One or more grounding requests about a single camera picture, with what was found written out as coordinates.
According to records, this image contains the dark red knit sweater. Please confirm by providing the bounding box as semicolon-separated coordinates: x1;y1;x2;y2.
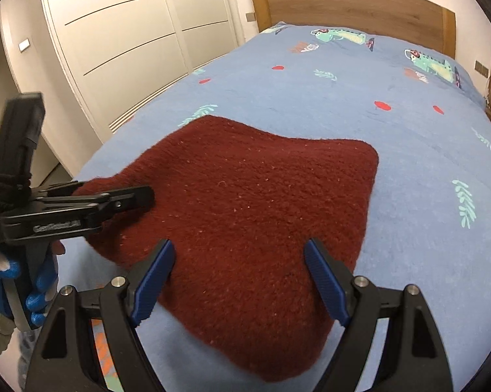
79;116;379;382

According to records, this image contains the blue gloved left hand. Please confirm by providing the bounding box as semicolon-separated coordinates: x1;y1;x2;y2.
0;241;65;331

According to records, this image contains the white sliding wardrobe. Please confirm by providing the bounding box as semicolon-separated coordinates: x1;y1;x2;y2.
41;0;237;142

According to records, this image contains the wooden headboard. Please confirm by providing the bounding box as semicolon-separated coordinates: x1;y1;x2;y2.
253;0;456;58

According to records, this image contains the wall light switch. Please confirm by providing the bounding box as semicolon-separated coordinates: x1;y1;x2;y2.
19;39;30;52

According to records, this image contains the wall socket plate left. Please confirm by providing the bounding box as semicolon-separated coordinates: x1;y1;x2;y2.
245;12;256;22

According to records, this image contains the wall socket plate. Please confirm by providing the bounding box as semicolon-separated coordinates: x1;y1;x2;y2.
245;12;256;22
475;60;489;78

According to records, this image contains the wall socket plate right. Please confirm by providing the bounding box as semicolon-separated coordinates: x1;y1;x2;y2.
475;60;489;78

